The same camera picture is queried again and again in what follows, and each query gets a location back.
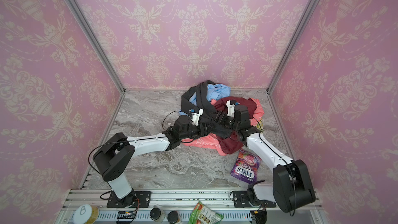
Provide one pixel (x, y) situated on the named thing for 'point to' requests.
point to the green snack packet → (201, 214)
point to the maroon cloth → (231, 142)
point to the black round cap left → (155, 213)
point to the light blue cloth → (215, 92)
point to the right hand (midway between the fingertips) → (213, 115)
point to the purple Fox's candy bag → (246, 166)
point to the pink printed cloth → (212, 142)
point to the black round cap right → (172, 216)
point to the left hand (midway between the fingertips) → (214, 128)
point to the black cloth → (209, 115)
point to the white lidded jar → (86, 214)
